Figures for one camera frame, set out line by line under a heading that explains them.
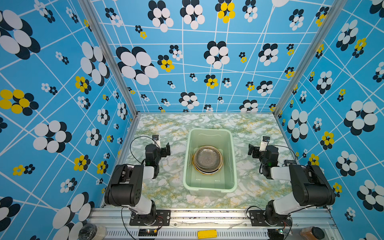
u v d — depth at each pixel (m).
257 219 0.72
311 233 0.63
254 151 0.86
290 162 0.91
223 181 0.85
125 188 0.46
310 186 0.46
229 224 0.72
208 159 0.89
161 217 0.73
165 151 0.86
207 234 0.69
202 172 0.85
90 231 0.61
